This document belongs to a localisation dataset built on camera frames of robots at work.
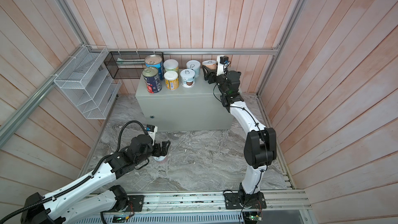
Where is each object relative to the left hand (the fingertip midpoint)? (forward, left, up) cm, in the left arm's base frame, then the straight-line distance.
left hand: (162, 145), depth 78 cm
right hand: (+32, -23, +27) cm, 48 cm away
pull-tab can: (-4, +2, -9) cm, 10 cm away
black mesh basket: (+54, +29, +11) cm, 63 cm away
